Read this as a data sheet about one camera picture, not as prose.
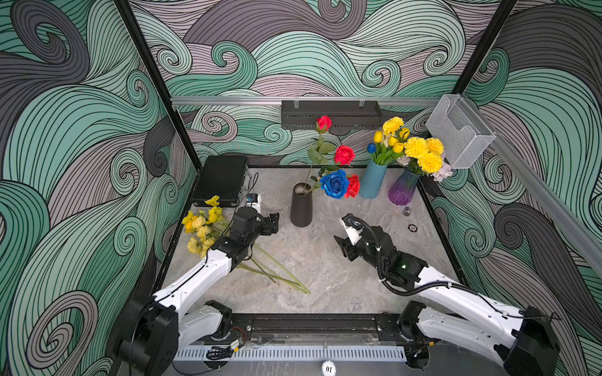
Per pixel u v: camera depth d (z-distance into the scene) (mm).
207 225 931
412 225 979
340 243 707
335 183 570
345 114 955
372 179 992
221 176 1165
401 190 1098
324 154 790
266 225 730
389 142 822
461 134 755
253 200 714
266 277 836
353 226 641
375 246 550
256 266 862
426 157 759
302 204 899
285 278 838
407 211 1008
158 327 392
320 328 744
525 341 381
